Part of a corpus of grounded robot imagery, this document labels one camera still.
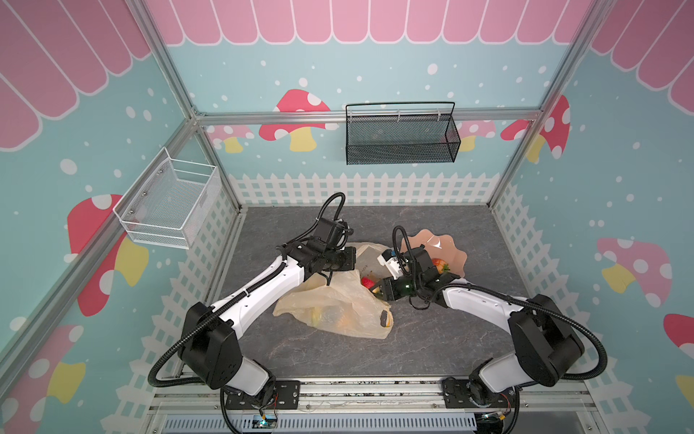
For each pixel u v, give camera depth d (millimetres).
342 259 721
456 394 738
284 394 742
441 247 1028
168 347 386
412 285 698
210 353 418
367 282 831
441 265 964
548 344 437
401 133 938
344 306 790
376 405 740
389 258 789
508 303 495
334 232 636
